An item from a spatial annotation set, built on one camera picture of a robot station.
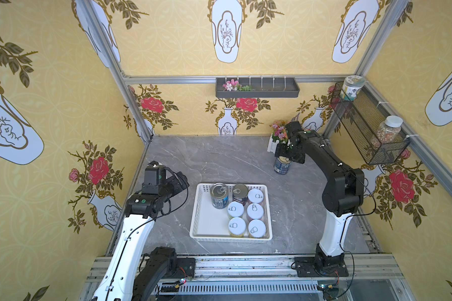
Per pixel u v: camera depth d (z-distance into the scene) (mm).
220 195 829
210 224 853
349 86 854
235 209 839
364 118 886
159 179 558
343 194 517
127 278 393
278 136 1005
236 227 793
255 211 836
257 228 783
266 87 924
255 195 878
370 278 721
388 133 649
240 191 853
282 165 957
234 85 877
